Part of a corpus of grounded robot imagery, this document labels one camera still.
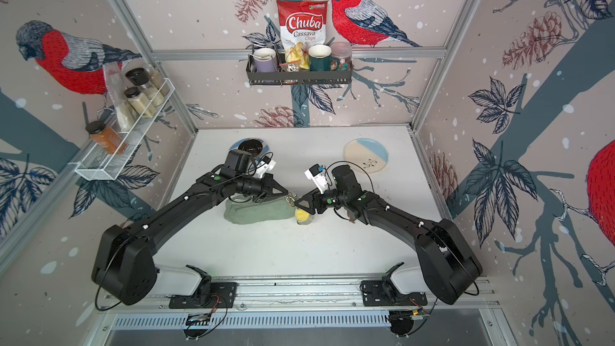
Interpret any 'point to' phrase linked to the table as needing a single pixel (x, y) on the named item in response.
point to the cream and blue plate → (367, 153)
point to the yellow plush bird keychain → (302, 215)
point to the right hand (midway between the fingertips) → (300, 199)
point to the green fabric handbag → (244, 211)
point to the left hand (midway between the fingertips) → (290, 188)
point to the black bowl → (251, 146)
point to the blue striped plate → (266, 147)
